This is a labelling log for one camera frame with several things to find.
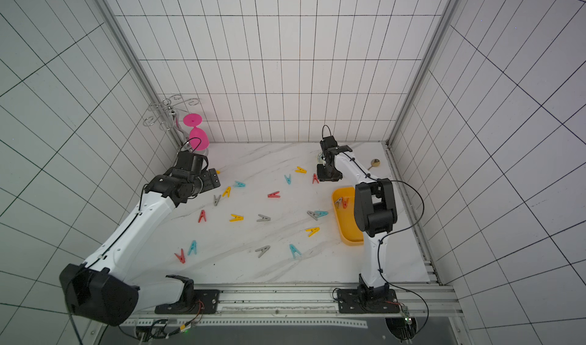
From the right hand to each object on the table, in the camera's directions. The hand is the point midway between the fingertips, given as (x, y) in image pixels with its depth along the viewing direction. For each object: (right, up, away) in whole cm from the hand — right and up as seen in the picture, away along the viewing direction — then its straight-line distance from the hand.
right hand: (318, 176), depth 98 cm
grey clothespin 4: (-3, -16, -5) cm, 17 cm away
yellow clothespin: (-7, +2, +10) cm, 13 cm away
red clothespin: (+11, -12, -3) cm, 16 cm away
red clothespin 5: (-53, -29, -15) cm, 62 cm away
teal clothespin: (-13, -2, +6) cm, 15 cm away
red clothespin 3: (-20, -9, +1) cm, 21 cm away
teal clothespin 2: (+1, -15, -6) cm, 17 cm away
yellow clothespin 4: (-3, -21, -10) cm, 24 cm away
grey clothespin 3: (-23, -17, -6) cm, 29 cm away
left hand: (-44, -2, -18) cm, 47 cm away
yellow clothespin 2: (-41, -7, +2) cm, 42 cm away
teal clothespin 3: (-49, -27, -13) cm, 58 cm away
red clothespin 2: (-1, -1, +7) cm, 7 cm away
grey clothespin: (+8, -11, -3) cm, 14 cm away
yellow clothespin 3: (-35, -17, -6) cm, 39 cm away
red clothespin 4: (-49, -16, -6) cm, 52 cm away
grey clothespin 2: (-45, -11, -1) cm, 46 cm away
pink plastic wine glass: (-52, +24, -6) cm, 57 cm away
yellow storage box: (+10, -21, -16) cm, 28 cm away
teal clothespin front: (-10, -28, -15) cm, 33 cm away
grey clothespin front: (-22, -27, -15) cm, 38 cm away
